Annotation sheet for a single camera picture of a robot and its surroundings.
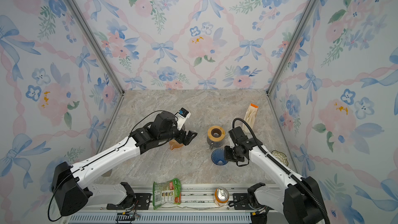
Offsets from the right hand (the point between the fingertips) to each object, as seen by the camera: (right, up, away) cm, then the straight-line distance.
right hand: (225, 156), depth 83 cm
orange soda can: (-4, -12, -17) cm, 21 cm away
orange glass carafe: (-24, +10, -17) cm, 31 cm away
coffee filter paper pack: (+17, +20, +12) cm, 29 cm away
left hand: (-18, +16, -8) cm, 26 cm away
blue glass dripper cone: (-3, -2, +4) cm, 6 cm away
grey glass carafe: (-6, +6, +3) cm, 9 cm away
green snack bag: (-29, -14, -9) cm, 34 cm away
